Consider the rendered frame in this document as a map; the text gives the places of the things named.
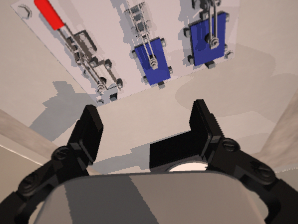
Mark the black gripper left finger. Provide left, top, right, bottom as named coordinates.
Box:
left=0, top=105, right=104, bottom=224

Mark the blue flat plate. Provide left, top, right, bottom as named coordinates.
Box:
left=188, top=11, right=226, bottom=66

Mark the blue rectangular plate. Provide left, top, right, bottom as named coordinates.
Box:
left=134, top=37, right=171, bottom=85

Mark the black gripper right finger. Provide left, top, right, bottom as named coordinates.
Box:
left=189, top=99, right=298, bottom=224

